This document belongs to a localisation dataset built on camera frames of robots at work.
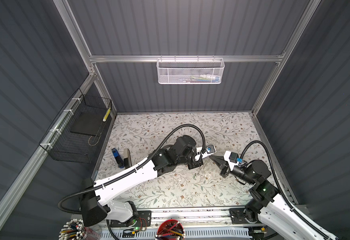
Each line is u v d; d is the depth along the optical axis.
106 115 0.82
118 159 0.93
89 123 0.74
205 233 0.77
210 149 0.55
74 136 0.72
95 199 0.39
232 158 0.54
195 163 0.60
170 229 0.63
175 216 0.88
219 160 0.62
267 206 0.54
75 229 0.56
